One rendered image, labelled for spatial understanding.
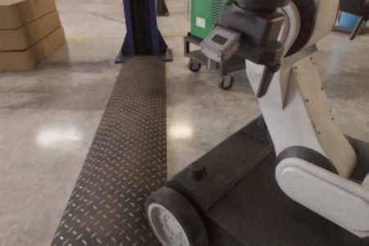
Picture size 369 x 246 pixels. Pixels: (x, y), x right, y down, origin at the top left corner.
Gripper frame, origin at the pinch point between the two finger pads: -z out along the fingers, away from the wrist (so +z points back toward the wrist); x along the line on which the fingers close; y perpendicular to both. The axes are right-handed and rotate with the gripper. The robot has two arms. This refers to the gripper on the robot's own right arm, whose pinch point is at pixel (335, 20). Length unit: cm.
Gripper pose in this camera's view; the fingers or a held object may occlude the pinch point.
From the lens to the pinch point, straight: 86.8
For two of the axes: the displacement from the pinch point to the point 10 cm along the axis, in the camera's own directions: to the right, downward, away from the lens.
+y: -7.0, 3.6, -6.2
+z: 1.2, -7.9, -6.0
